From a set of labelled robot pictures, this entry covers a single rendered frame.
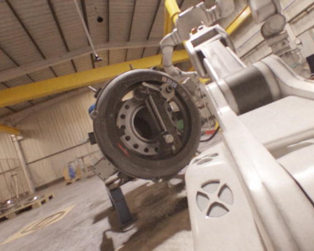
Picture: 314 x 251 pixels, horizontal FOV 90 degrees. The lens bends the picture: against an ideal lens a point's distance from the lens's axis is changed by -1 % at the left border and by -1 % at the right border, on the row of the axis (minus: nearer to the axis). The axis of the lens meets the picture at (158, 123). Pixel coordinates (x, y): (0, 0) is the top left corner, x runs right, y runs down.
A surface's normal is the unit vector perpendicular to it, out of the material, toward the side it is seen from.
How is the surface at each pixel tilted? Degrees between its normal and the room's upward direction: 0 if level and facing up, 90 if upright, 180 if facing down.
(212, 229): 38
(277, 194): 33
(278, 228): 49
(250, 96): 103
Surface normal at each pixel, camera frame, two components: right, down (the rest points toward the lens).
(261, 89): -0.25, 0.17
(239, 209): -0.50, -0.69
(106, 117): 0.38, -0.22
